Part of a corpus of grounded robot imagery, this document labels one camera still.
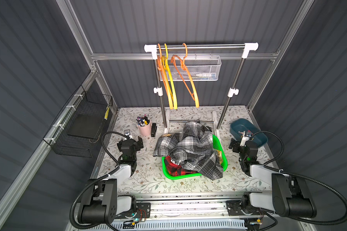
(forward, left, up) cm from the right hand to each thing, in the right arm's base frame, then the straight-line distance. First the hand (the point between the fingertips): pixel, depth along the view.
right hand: (242, 140), depth 90 cm
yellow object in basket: (+8, +82, +17) cm, 84 cm away
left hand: (-1, +69, +3) cm, 69 cm away
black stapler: (+13, +59, -7) cm, 60 cm away
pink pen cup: (+10, +64, +2) cm, 65 cm away
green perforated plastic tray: (-4, +16, 0) cm, 17 cm away
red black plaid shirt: (-18, +43, -3) cm, 47 cm away
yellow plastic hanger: (+125, +57, -15) cm, 138 cm away
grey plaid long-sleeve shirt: (-10, +32, +7) cm, 34 cm away
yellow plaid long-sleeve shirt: (-11, +16, 0) cm, 20 cm away
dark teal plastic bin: (+18, -5, -9) cm, 21 cm away
